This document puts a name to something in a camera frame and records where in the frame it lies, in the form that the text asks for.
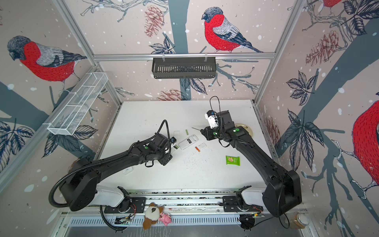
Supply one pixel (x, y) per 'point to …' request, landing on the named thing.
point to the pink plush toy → (166, 218)
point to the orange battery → (197, 149)
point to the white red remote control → (188, 141)
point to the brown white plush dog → (152, 214)
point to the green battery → (187, 133)
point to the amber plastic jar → (298, 220)
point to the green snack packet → (233, 160)
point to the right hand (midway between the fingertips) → (201, 133)
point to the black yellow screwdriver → (198, 129)
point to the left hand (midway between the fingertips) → (166, 153)
